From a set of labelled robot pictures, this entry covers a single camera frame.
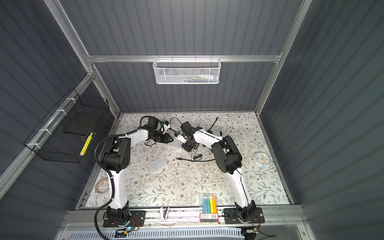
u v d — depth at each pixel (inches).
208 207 29.9
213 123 45.0
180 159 37.1
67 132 28.6
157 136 35.1
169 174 35.0
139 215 29.6
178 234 30.3
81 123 30.5
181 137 35.9
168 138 36.9
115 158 22.3
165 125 37.7
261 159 35.9
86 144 27.4
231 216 28.6
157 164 35.9
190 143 34.2
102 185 33.3
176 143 38.9
